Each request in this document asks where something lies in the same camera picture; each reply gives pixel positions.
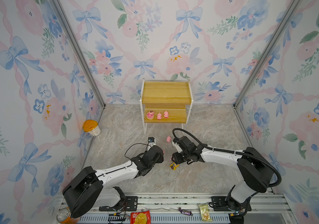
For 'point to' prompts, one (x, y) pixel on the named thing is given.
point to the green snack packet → (204, 211)
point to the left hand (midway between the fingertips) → (160, 151)
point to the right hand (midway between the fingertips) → (175, 157)
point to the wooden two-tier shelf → (165, 102)
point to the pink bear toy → (150, 115)
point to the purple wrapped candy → (188, 213)
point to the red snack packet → (141, 217)
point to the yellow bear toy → (173, 166)
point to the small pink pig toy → (169, 138)
